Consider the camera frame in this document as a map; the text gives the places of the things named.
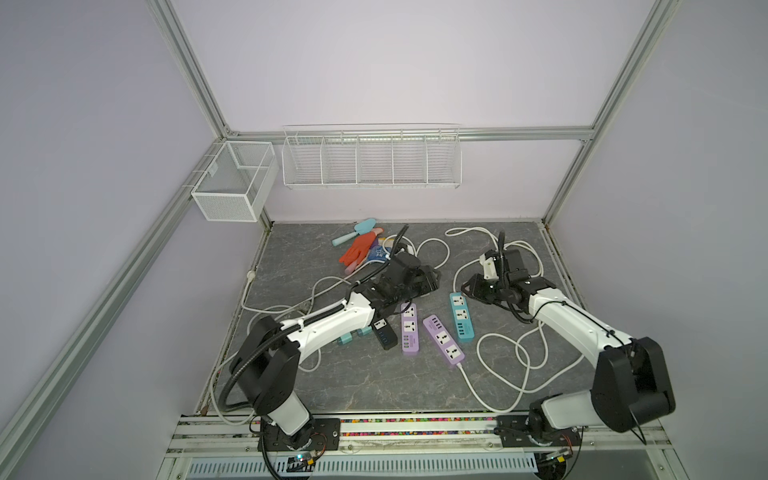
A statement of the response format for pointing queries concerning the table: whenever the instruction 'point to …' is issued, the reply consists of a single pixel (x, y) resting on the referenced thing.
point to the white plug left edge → (250, 275)
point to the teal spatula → (361, 228)
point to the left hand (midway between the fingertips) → (438, 281)
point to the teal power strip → (463, 325)
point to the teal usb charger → (346, 338)
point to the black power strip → (384, 333)
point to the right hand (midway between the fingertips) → (466, 290)
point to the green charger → (366, 330)
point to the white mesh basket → (237, 182)
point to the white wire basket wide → (368, 156)
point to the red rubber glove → (360, 247)
